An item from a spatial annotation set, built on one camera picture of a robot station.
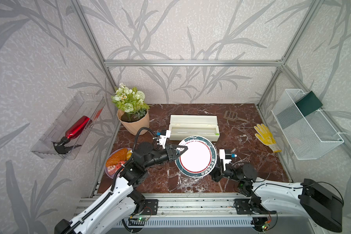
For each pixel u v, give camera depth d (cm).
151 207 73
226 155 57
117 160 86
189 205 75
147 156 56
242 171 56
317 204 42
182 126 99
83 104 79
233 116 112
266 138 102
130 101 85
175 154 61
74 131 63
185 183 58
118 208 57
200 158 62
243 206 74
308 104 73
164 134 63
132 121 89
